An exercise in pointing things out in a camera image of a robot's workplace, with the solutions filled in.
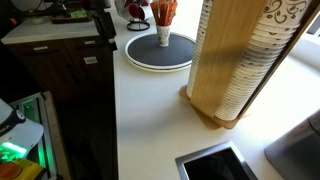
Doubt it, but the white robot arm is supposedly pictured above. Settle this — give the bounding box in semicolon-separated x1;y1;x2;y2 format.
67;0;117;51

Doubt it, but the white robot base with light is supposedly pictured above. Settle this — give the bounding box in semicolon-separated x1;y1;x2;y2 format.
0;99;44;163

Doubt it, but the patterned paper cup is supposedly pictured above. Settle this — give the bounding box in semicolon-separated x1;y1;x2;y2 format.
157;26;170;47

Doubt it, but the wooden cup dispenser stand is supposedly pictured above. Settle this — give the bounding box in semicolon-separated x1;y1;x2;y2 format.
179;0;320;129

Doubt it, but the round grey turntable tray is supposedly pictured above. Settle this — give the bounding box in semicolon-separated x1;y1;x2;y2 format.
125;33;195;72

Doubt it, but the left stack of paper cups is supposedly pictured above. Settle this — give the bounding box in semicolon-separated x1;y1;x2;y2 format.
186;0;213;98

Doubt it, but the stack of paper cups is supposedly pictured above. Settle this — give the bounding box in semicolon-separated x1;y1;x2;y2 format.
214;0;313;122
186;0;213;98

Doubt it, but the white red mug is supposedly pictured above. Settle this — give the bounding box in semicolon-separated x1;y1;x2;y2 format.
114;0;152;21

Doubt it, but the dark wooden cabinet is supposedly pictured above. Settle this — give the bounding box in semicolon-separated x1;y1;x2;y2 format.
8;36;118;180

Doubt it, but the wooden tray with green item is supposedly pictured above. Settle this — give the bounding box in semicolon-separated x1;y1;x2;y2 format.
50;9;92;24

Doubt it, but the right stack of paper cups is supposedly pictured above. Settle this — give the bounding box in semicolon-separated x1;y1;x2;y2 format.
214;0;313;122

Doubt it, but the grey metal appliance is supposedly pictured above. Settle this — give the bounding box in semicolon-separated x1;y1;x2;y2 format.
264;110;320;180

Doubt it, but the yellow emergency stop box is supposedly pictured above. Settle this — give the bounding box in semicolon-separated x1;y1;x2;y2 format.
0;158;44;180

